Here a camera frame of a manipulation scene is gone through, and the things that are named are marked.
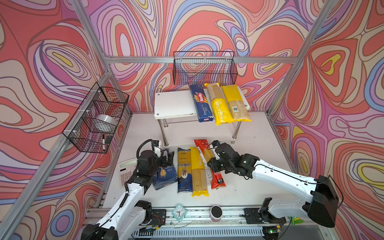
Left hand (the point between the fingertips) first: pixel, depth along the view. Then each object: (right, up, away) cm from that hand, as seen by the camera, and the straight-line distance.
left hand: (167, 152), depth 83 cm
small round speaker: (+25, -27, -13) cm, 39 cm away
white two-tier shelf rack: (+4, +16, +23) cm, 28 cm away
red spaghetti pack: (+26, -11, -12) cm, 30 cm away
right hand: (+24, -7, -5) cm, 25 cm away
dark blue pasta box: (-1, -13, -2) cm, 13 cm away
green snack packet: (+65, -31, -12) cm, 73 cm away
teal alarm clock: (+7, -28, -10) cm, 31 cm away
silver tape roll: (-29, +19, -10) cm, 35 cm away
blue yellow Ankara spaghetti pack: (+10, -17, 0) cm, 19 cm away
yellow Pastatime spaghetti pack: (+18, -14, +3) cm, 23 cm away
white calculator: (-26, -11, +5) cm, 28 cm away
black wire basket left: (-38, +12, -13) cm, 41 cm away
